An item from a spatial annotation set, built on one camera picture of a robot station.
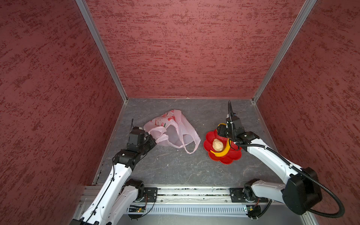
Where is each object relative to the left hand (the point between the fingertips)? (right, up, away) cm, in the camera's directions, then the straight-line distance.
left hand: (156, 142), depth 79 cm
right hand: (+38, +6, +6) cm, 39 cm away
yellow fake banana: (+42, -8, +9) cm, 44 cm away
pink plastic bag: (+9, +6, +11) cm, 15 cm away
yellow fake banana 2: (+37, +11, -3) cm, 39 cm away
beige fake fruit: (+38, -4, +9) cm, 39 cm away
